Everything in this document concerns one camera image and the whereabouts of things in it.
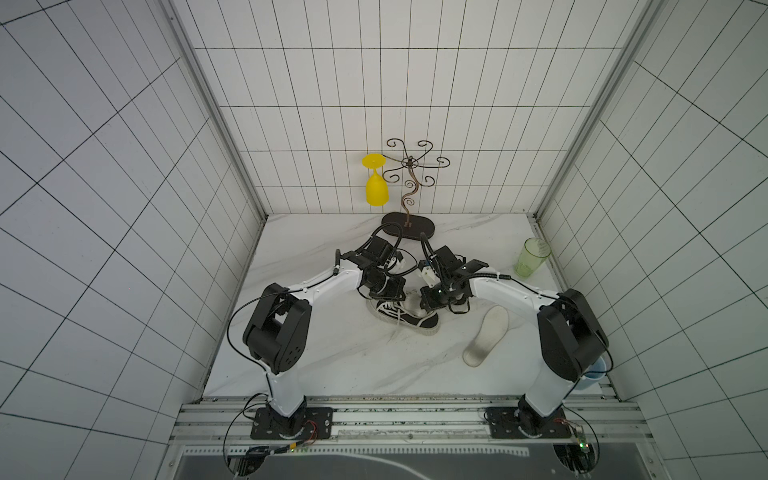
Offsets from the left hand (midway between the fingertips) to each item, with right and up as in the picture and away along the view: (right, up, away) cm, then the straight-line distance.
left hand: (400, 302), depth 86 cm
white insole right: (+29, -8, +4) cm, 30 cm away
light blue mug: (+47, -17, -13) cm, 51 cm away
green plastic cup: (+43, +14, +6) cm, 46 cm away
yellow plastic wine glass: (-8, +35, +14) cm, 38 cm away
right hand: (+7, +1, +4) cm, 8 cm away
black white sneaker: (+2, -3, -1) cm, 4 cm away
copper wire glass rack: (+6, +24, +29) cm, 39 cm away
